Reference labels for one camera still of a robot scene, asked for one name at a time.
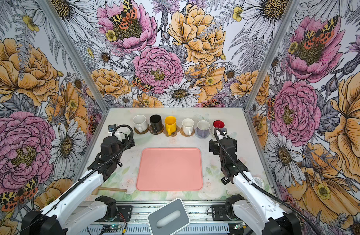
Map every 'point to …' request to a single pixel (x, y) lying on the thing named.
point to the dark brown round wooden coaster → (156, 129)
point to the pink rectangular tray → (175, 169)
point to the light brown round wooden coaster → (144, 132)
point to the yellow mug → (170, 124)
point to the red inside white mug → (218, 124)
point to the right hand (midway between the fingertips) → (220, 143)
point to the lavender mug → (203, 128)
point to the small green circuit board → (109, 228)
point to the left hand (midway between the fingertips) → (124, 138)
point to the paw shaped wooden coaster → (173, 133)
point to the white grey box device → (169, 219)
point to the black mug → (156, 123)
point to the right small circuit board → (242, 225)
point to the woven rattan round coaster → (182, 133)
